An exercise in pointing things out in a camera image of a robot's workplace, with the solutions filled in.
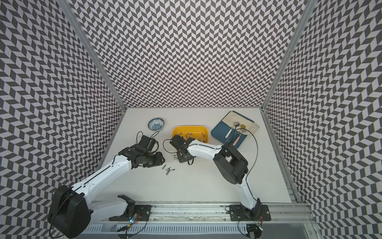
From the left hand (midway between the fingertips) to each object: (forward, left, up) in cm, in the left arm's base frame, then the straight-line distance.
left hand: (161, 162), depth 82 cm
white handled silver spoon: (+24, -42, -5) cm, 49 cm away
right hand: (+6, -13, -7) cm, 16 cm away
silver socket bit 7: (-3, -3, -6) cm, 8 cm away
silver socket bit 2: (+25, -24, -8) cm, 35 cm away
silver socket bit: (+24, -15, -6) cm, 29 cm away
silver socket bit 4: (0, -1, -6) cm, 6 cm away
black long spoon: (+31, -48, -5) cm, 57 cm away
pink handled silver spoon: (+25, -52, -5) cm, 57 cm away
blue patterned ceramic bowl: (+33, +10, -6) cm, 35 cm away
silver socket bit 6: (-2, -5, -7) cm, 9 cm away
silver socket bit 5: (-1, -3, -7) cm, 7 cm away
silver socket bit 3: (+7, -5, -6) cm, 11 cm away
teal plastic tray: (+22, -39, -5) cm, 46 cm away
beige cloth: (+29, -58, -5) cm, 65 cm away
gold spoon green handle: (+29, -52, -6) cm, 60 cm away
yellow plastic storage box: (+25, -21, -7) cm, 34 cm away
